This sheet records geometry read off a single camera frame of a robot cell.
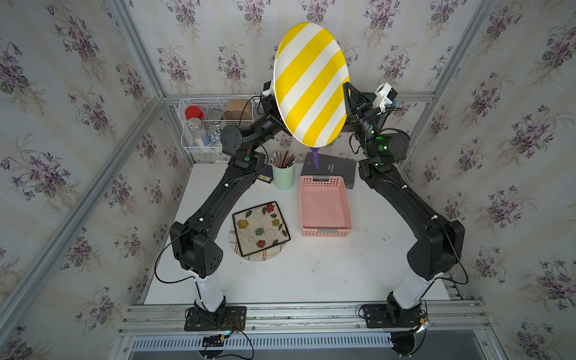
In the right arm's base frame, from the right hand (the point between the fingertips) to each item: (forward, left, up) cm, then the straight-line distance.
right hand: (347, 87), depth 54 cm
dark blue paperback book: (+21, +27, -57) cm, 67 cm away
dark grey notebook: (+27, -6, -56) cm, 63 cm away
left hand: (-11, +8, +1) cm, 13 cm away
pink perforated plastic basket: (+6, -2, -65) cm, 65 cm away
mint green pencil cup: (+15, +18, -53) cm, 58 cm away
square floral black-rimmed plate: (-8, +27, -57) cm, 64 cm away
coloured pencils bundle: (+22, +18, -47) cm, 54 cm away
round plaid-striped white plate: (-20, +26, -58) cm, 66 cm away
